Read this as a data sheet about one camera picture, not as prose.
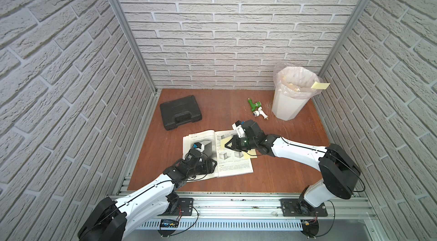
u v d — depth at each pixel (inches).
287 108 37.4
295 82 39.2
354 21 32.4
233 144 28.7
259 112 41.4
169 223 27.9
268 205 29.8
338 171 17.4
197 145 30.5
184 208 29.1
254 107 43.1
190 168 25.6
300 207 25.5
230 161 33.8
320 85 33.6
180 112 39.5
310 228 27.5
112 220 15.9
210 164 31.2
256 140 25.8
